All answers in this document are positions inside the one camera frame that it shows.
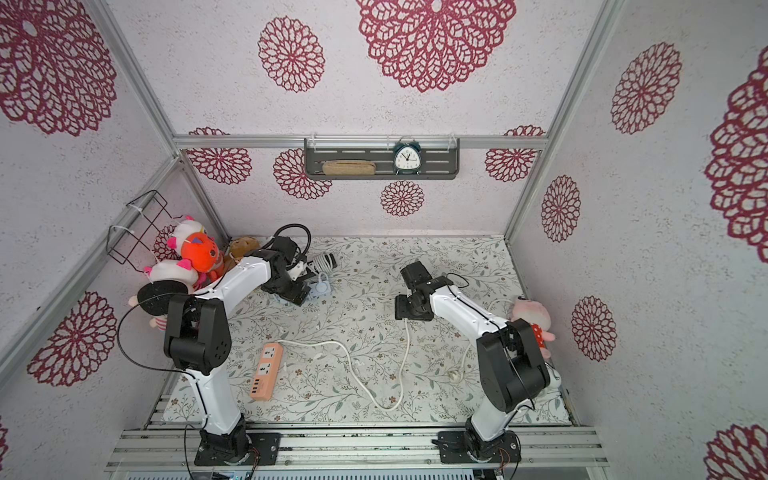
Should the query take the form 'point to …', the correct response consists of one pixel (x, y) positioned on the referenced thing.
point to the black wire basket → (131, 239)
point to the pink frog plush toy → (538, 315)
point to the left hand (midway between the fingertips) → (289, 294)
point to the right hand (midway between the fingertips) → (404, 308)
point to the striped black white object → (323, 263)
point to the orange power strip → (267, 372)
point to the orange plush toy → (202, 257)
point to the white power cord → (399, 398)
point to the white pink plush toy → (182, 229)
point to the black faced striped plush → (166, 278)
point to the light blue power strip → (321, 288)
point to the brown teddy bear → (238, 248)
